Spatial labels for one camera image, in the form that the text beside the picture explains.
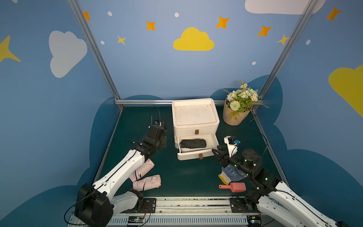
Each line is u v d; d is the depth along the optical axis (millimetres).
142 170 838
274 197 496
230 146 612
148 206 746
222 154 628
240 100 890
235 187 786
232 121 1066
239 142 593
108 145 1024
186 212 742
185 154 800
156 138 616
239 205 742
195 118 834
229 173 861
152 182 783
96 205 381
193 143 856
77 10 697
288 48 844
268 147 1024
